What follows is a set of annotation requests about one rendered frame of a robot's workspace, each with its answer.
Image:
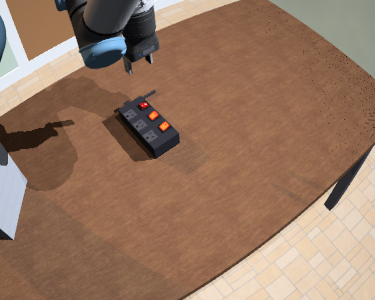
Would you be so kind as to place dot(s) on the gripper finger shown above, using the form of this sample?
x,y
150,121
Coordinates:
x,y
149,59
127,65

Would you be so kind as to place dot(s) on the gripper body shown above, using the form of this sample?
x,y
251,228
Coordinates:
x,y
139,32

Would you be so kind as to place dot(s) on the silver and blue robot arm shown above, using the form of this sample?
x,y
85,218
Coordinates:
x,y
98,29

